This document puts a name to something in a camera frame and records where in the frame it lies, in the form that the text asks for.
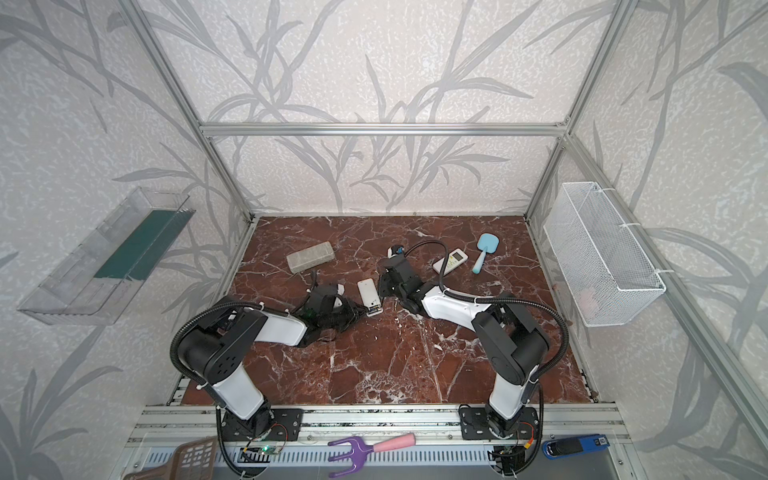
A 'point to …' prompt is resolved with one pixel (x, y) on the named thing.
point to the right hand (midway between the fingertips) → (380, 270)
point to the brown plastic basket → (194, 460)
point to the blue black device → (574, 446)
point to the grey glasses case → (311, 256)
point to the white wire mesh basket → (608, 274)
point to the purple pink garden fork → (360, 448)
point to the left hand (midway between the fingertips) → (373, 302)
